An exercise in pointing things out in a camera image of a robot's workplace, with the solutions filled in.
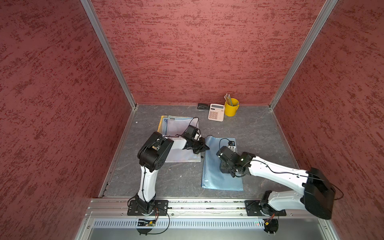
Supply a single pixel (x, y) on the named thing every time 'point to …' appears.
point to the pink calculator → (216, 112)
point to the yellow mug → (231, 110)
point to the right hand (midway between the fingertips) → (224, 165)
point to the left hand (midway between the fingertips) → (209, 150)
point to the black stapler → (203, 107)
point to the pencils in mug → (228, 99)
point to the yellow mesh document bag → (160, 123)
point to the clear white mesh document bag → (176, 127)
